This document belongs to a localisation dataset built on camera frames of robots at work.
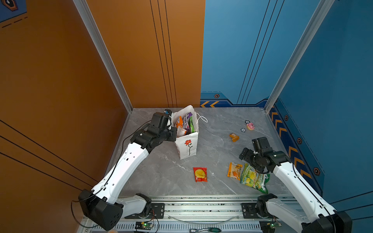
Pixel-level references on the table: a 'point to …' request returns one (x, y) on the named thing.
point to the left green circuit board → (143, 225)
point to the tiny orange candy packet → (234, 137)
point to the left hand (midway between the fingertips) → (174, 129)
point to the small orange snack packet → (234, 170)
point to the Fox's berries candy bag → (186, 124)
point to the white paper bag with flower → (186, 144)
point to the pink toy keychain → (250, 126)
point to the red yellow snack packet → (200, 174)
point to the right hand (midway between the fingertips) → (243, 159)
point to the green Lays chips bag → (191, 124)
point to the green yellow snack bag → (250, 176)
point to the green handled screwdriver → (211, 229)
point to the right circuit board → (269, 226)
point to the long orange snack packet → (180, 131)
